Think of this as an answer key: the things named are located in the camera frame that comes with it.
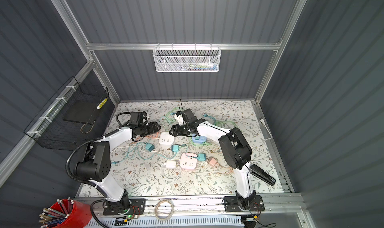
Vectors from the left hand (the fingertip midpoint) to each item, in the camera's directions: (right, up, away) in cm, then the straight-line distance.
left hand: (155, 128), depth 96 cm
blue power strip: (+29, -7, -1) cm, 30 cm away
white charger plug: (+12, -20, -10) cm, 25 cm away
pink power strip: (+22, -18, -10) cm, 30 cm away
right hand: (+13, -3, -5) cm, 14 cm away
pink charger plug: (+36, -19, -9) cm, 42 cm away
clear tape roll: (+7, -38, -24) cm, 45 cm away
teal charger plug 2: (-2, -11, -5) cm, 12 cm away
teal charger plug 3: (+13, -12, -4) cm, 18 cm away
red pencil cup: (-30, -34, -32) cm, 56 cm away
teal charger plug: (+30, -16, -9) cm, 35 cm away
